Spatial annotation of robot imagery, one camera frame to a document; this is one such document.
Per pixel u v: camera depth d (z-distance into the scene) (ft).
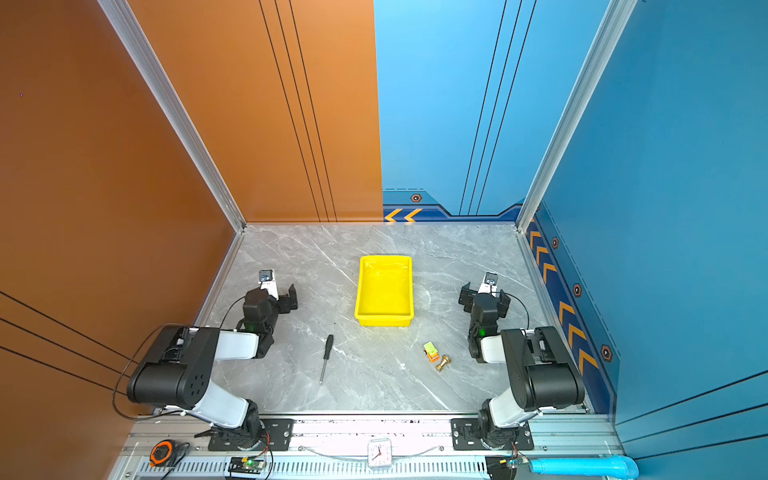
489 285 2.55
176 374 1.48
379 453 2.28
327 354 2.84
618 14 2.28
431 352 2.78
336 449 2.41
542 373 1.48
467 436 2.38
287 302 2.84
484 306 2.33
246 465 2.31
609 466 2.19
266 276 2.65
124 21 2.30
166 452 2.26
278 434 2.42
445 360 2.76
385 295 3.27
